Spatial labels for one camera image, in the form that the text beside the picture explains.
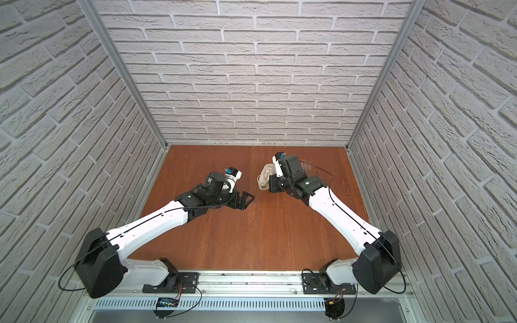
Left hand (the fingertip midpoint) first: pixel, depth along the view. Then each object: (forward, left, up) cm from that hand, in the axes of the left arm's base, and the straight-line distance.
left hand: (245, 189), depth 80 cm
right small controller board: (-39, -33, -17) cm, 54 cm away
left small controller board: (-36, +28, -21) cm, 50 cm away
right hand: (+1, -8, +3) cm, 8 cm away
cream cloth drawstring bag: (+5, -7, +1) cm, 9 cm away
